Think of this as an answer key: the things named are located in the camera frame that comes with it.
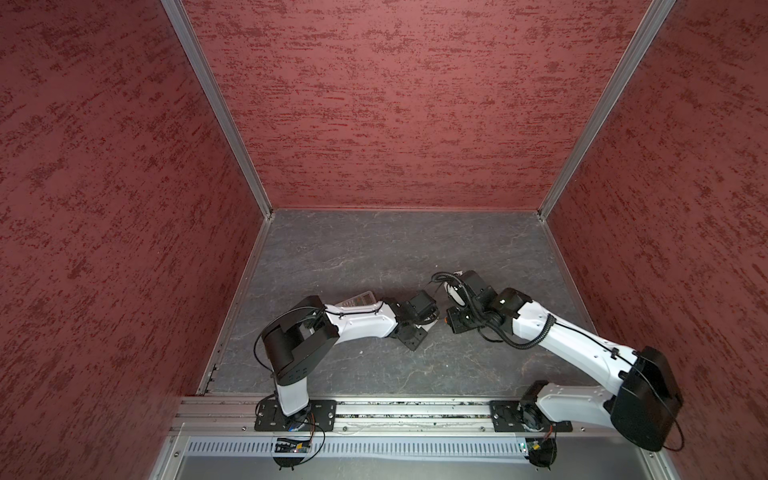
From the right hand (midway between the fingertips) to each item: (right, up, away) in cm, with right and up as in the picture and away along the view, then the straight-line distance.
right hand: (451, 326), depth 81 cm
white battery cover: (+7, +13, +20) cm, 25 cm away
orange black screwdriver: (-3, +4, -6) cm, 8 cm away
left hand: (-11, -6, +7) cm, 14 cm away
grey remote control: (-25, +5, +14) cm, 29 cm away
